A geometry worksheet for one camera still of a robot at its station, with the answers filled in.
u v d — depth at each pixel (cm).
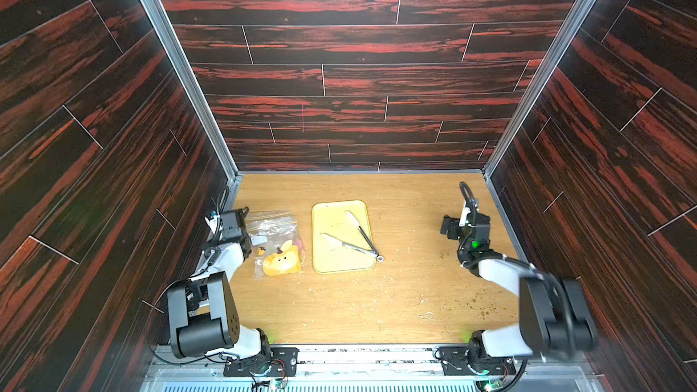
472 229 70
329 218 105
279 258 88
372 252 92
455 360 73
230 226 71
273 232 95
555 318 89
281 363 73
